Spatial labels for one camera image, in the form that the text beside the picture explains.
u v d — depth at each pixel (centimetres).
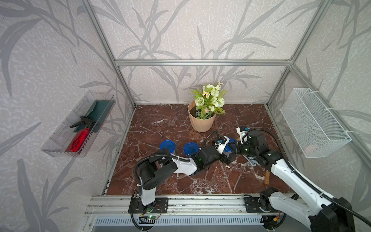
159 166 52
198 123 93
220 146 71
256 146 61
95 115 71
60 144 59
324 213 38
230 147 78
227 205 75
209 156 64
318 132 62
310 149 72
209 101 85
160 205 73
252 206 72
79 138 60
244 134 72
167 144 94
